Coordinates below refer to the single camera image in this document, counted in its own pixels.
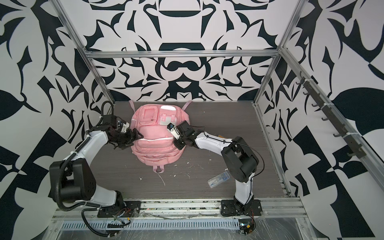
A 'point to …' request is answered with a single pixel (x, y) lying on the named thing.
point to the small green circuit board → (246, 226)
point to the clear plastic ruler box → (218, 179)
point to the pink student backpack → (156, 148)
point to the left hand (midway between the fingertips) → (138, 137)
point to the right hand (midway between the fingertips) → (176, 138)
